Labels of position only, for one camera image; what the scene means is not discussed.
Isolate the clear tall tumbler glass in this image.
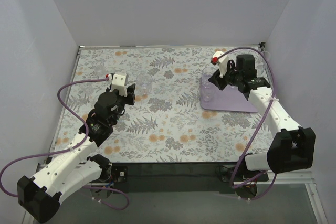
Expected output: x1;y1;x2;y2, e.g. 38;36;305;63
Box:
136;73;153;95

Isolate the clear faceted tumbler glass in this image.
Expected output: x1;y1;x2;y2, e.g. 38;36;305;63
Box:
201;67;216;88

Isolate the clear wine glass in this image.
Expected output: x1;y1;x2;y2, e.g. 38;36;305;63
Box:
261;51;270;74

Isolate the small clear tumbler glass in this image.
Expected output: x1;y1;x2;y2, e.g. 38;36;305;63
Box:
202;86;216;102

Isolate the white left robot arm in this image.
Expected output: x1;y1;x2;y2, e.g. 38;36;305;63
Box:
17;84;135;223

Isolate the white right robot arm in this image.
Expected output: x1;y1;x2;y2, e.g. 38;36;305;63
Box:
209;52;316;174

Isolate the lilac plastic tray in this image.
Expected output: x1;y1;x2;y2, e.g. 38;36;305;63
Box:
200;78;258;113

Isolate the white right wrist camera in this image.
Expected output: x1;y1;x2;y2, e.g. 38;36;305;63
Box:
211;51;229;78

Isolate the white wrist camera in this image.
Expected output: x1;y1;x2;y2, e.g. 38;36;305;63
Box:
211;51;229;78
106;72;128;97

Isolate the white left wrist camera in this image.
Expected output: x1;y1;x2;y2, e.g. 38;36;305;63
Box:
106;72;128;97

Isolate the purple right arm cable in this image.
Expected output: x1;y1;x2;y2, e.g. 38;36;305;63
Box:
230;47;278;201

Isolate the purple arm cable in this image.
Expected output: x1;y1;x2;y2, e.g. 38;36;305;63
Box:
0;76;130;211
230;47;278;201

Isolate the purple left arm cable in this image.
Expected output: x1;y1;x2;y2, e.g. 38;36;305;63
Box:
0;76;130;211

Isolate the aluminium frame rail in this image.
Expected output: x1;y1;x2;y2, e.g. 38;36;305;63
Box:
36;156;316;184

